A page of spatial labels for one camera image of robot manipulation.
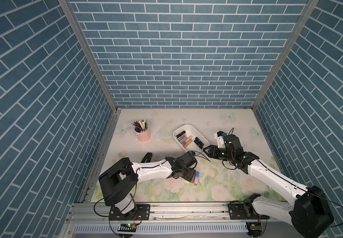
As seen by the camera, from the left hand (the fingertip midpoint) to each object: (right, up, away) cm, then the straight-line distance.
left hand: (193, 175), depth 84 cm
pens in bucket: (-33, +28, +13) cm, 45 cm away
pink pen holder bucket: (-31, +21, +12) cm, 40 cm away
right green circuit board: (+29, -22, -10) cm, 38 cm away
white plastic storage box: (-1, +25, +21) cm, 33 cm away
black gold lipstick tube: (+5, +15, +13) cm, 21 cm away
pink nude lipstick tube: (-2, +18, +16) cm, 24 cm away
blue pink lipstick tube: (+2, -3, -1) cm, 3 cm away
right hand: (+7, +15, -2) cm, 16 cm away
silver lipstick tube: (-5, +18, +16) cm, 25 cm away
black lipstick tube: (+6, +18, +15) cm, 24 cm away
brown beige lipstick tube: (-2, +16, +15) cm, 22 cm away
